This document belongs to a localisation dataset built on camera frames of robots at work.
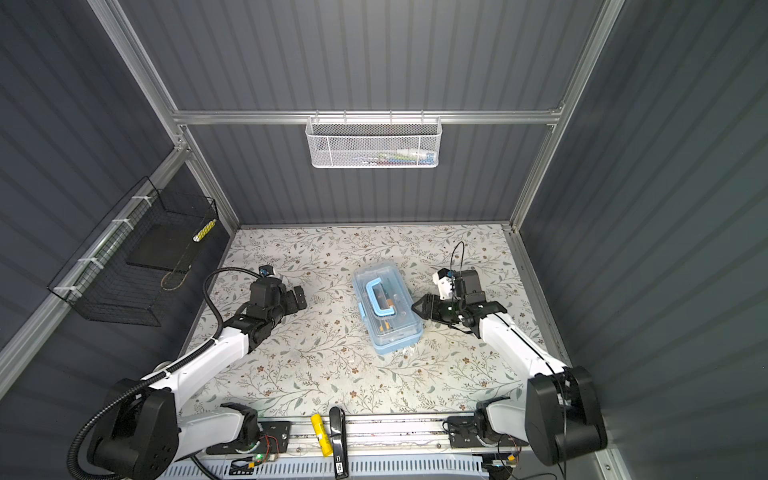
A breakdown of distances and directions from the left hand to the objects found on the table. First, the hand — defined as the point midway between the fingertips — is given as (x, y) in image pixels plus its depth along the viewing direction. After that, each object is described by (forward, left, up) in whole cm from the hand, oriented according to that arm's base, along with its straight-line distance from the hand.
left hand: (289, 293), depth 88 cm
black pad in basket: (+7, +32, +15) cm, 36 cm away
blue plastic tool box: (-5, -28, +2) cm, 29 cm away
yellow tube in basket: (+11, +21, +16) cm, 29 cm away
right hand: (-8, -39, 0) cm, 40 cm away
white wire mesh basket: (+67, -27, +11) cm, 73 cm away
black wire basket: (-2, +34, +17) cm, 38 cm away
